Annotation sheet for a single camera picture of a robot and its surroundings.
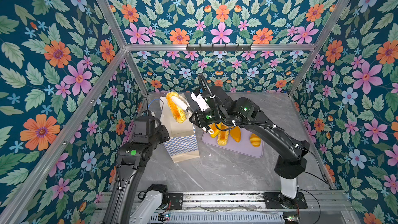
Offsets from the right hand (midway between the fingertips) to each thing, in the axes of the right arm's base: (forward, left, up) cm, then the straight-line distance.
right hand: (191, 116), depth 63 cm
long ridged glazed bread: (+8, -15, -31) cm, 36 cm away
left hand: (0, +12, -7) cm, 14 cm away
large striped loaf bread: (+3, +5, -2) cm, 6 cm away
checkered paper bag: (-5, +6, -16) cm, 18 cm away
